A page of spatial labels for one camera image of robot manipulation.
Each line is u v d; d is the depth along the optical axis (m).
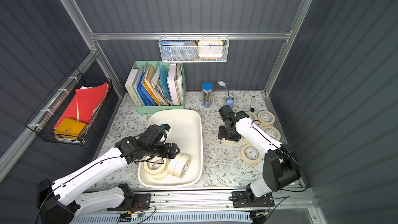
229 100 1.05
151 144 0.58
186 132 0.99
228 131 0.71
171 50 0.92
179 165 0.74
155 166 0.85
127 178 0.81
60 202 0.39
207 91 0.97
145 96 0.96
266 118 1.05
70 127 0.64
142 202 0.74
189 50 0.91
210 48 0.88
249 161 0.83
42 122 0.61
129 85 0.89
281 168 0.43
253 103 1.12
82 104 0.74
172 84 0.93
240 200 0.73
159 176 0.78
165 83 0.95
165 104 1.05
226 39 0.89
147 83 0.96
